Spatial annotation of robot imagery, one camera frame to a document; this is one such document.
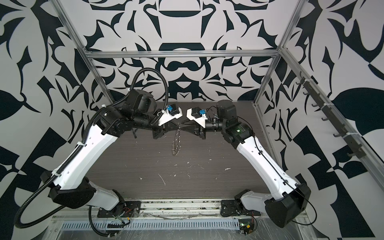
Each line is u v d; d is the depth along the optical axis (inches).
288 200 14.8
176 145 28.0
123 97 46.9
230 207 29.3
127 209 28.7
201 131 21.9
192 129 22.1
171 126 22.7
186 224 25.5
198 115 19.8
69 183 15.1
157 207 30.0
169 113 19.6
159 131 20.7
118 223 28.9
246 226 28.1
